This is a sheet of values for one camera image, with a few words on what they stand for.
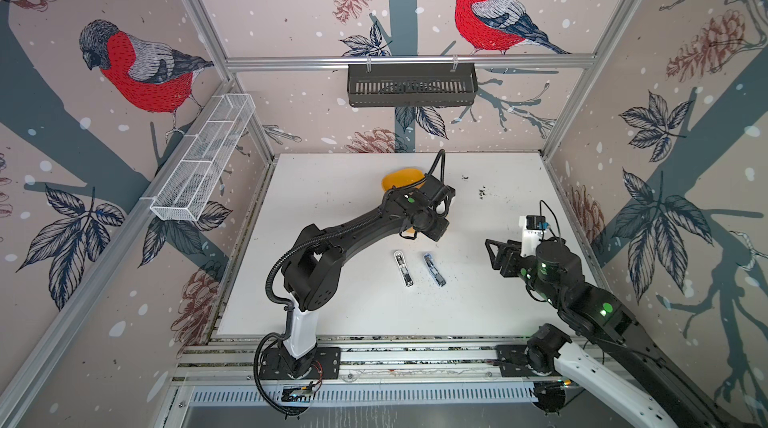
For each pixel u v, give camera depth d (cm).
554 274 51
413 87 106
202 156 79
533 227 61
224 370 74
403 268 88
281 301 48
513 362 73
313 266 48
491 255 68
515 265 62
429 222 72
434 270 88
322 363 73
